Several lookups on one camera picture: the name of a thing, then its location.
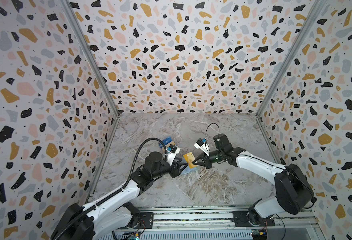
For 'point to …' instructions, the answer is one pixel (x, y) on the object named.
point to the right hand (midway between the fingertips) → (194, 161)
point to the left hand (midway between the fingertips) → (187, 160)
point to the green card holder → (189, 170)
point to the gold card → (189, 157)
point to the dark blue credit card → (165, 141)
